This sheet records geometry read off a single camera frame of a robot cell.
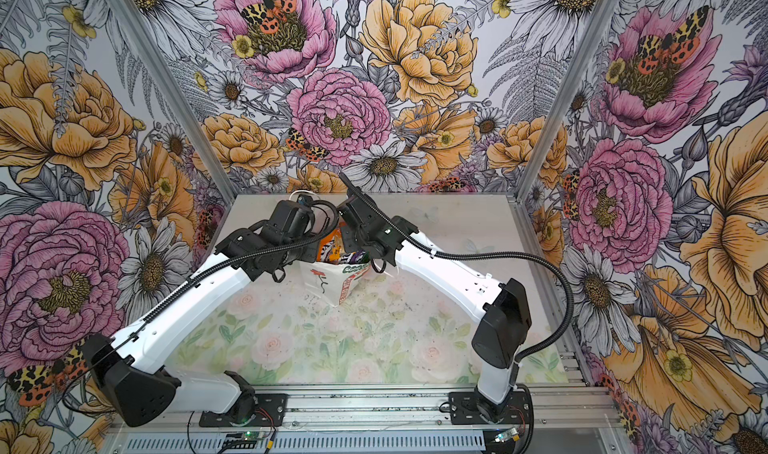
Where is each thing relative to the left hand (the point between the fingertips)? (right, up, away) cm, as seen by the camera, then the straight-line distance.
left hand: (305, 248), depth 77 cm
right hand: (+13, +2, +2) cm, 13 cm away
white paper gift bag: (+6, -9, +3) cm, 11 cm away
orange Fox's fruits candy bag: (+6, 0, +5) cm, 7 cm away
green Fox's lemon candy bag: (+13, -3, +4) cm, 14 cm away
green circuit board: (+50, -44, -5) cm, 66 cm away
